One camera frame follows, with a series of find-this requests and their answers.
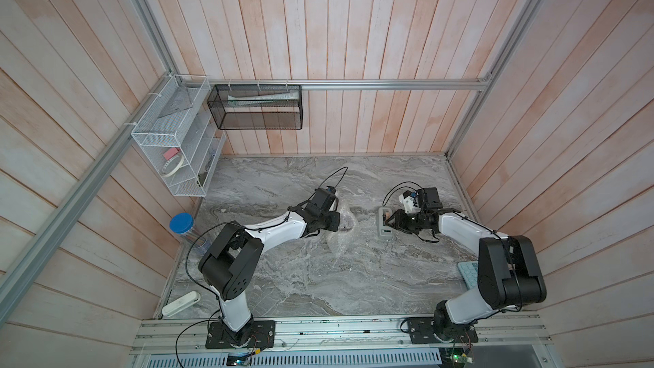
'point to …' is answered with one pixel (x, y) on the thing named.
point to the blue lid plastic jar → (181, 223)
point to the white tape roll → (172, 165)
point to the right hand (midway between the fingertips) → (389, 221)
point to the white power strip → (180, 303)
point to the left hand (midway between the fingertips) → (335, 223)
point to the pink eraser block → (168, 155)
